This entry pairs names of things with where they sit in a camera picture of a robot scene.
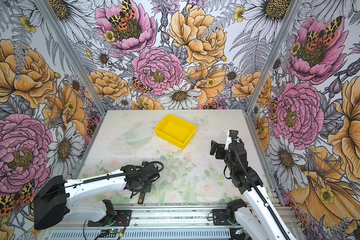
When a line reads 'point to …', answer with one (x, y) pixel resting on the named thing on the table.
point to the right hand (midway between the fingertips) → (219, 146)
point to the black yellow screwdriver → (141, 198)
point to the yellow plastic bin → (176, 130)
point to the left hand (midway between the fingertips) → (142, 190)
